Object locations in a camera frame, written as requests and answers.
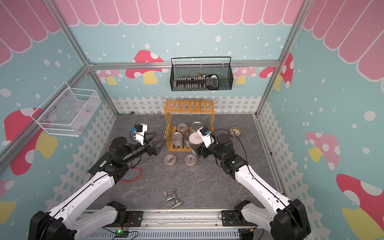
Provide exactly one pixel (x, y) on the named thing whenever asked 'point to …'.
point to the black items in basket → (197, 82)
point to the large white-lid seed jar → (195, 141)
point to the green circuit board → (121, 233)
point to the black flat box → (100, 165)
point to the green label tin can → (177, 138)
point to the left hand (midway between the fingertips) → (162, 139)
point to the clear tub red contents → (170, 160)
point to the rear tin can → (197, 125)
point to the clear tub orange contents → (190, 160)
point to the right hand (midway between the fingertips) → (197, 139)
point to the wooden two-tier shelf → (184, 106)
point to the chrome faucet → (173, 197)
